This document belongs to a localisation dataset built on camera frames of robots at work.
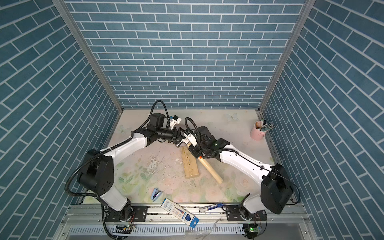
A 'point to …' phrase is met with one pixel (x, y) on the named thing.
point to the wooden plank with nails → (190, 165)
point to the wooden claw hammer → (216, 177)
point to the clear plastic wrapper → (201, 233)
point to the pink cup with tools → (257, 131)
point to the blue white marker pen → (211, 207)
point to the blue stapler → (155, 194)
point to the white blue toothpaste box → (179, 213)
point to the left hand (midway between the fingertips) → (191, 138)
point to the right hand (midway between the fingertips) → (192, 146)
